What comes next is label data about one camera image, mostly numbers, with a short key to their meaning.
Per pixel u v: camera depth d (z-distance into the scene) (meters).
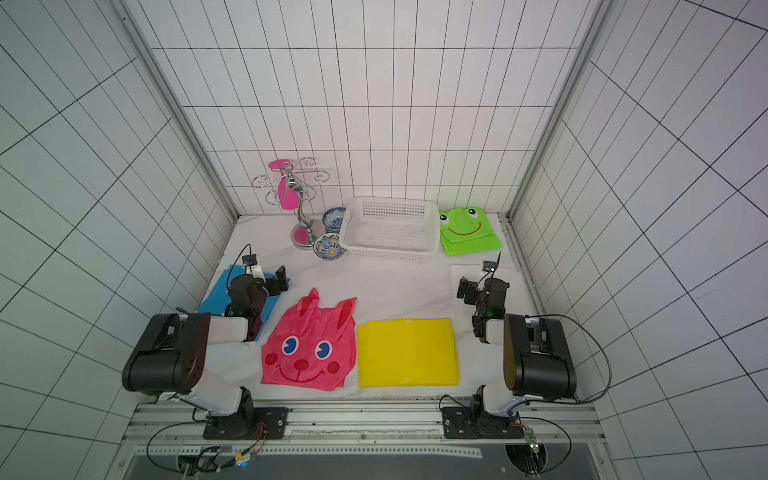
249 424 0.67
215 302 0.95
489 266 0.81
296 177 0.92
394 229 1.14
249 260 0.79
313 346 0.85
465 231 1.14
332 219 1.17
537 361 0.45
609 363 0.43
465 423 0.73
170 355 0.46
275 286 0.85
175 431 0.65
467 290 0.84
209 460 1.09
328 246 1.07
